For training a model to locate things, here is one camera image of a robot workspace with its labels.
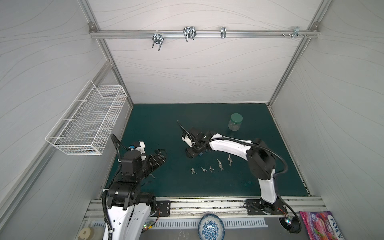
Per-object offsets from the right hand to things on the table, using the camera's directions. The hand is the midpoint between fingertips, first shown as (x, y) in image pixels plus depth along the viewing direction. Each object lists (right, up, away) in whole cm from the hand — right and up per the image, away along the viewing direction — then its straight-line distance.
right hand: (192, 147), depth 89 cm
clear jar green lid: (+29, +16, +9) cm, 34 cm away
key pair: (+11, -12, -2) cm, 17 cm away
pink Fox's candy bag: (+61, -32, -22) cm, 72 cm away
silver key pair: (+24, -8, +1) cm, 25 cm away
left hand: (-13, +2, -19) cm, 23 cm away
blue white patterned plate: (+10, -33, -21) cm, 40 cm away
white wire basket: (-49, +14, -21) cm, 55 cm away
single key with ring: (+7, -13, -3) cm, 15 cm away
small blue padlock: (+5, -5, +3) cm, 8 cm away
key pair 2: (+17, -10, -1) cm, 20 cm away
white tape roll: (-41, -28, -31) cm, 59 cm away
